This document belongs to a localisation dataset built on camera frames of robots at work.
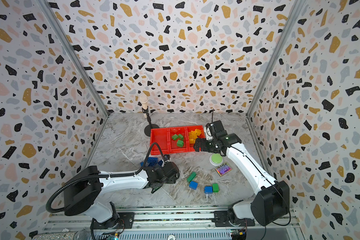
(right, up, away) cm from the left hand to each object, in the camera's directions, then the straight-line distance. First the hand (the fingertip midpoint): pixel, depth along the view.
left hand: (175, 173), depth 85 cm
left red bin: (-11, +20, +18) cm, 29 cm away
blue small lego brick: (+10, -7, +1) cm, 12 cm away
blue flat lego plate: (-15, +5, +8) cm, 18 cm away
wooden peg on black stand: (-18, +43, +1) cm, 47 cm away
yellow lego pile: (+10, +21, +21) cm, 31 cm away
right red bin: (+8, +13, +12) cm, 20 cm away
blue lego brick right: (+19, -8, -3) cm, 20 cm away
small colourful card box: (+28, +1, +5) cm, 29 cm away
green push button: (+25, +6, +10) cm, 27 cm away
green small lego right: (+23, -8, 0) cm, 24 cm away
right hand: (+14, +18, -5) cm, 23 cm away
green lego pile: (+2, +16, +16) cm, 22 cm away
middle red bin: (-3, +13, +17) cm, 21 cm away
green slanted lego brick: (+9, -3, +2) cm, 10 cm away
